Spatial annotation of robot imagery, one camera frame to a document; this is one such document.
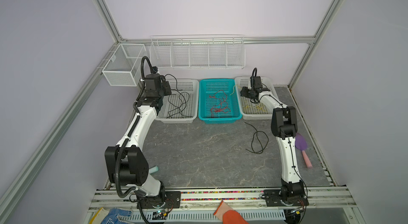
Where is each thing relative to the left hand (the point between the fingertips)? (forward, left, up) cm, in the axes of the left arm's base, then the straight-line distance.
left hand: (165, 84), depth 83 cm
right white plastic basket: (+18, -67, -21) cm, 72 cm away
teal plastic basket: (+9, -31, -29) cm, 43 cm away
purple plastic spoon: (-26, -76, -29) cm, 85 cm away
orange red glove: (-57, -28, -28) cm, 69 cm away
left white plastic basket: (+5, -4, -27) cm, 28 cm away
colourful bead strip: (-49, -26, -29) cm, 63 cm away
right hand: (+12, -49, -24) cm, 56 cm away
